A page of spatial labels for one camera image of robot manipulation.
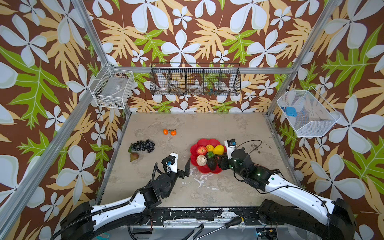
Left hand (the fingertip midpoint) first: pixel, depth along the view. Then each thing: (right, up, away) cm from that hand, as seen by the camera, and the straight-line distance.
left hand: (180, 155), depth 75 cm
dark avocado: (+18, -7, +11) cm, 22 cm away
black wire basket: (-8, +47, +23) cm, 53 cm away
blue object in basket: (+64, +24, +11) cm, 69 cm away
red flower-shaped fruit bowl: (+15, +4, +25) cm, 29 cm away
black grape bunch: (-23, +2, +23) cm, 33 cm away
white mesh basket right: (+71, +22, +7) cm, 75 cm away
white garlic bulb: (+12, -5, +11) cm, 17 cm away
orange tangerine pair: (-7, +11, +31) cm, 34 cm away
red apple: (+12, 0, +16) cm, 20 cm away
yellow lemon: (+23, 0, +17) cm, 29 cm away
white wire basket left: (-41, +37, +11) cm, 57 cm away
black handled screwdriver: (+23, -33, -4) cm, 41 cm away
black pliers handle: (+6, -37, -6) cm, 38 cm away
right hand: (+20, 0, +4) cm, 20 cm away
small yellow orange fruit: (+17, +1, +19) cm, 25 cm away
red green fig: (-31, -4, +18) cm, 36 cm away
